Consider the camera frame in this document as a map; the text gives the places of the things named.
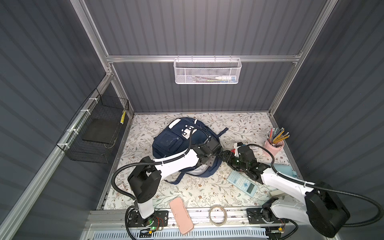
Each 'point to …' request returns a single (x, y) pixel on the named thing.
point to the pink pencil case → (183, 220)
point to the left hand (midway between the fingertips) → (208, 156)
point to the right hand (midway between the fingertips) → (221, 157)
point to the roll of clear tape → (225, 218)
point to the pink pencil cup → (274, 149)
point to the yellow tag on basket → (123, 117)
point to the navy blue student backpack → (180, 135)
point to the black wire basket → (92, 135)
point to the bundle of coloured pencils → (275, 135)
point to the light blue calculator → (242, 182)
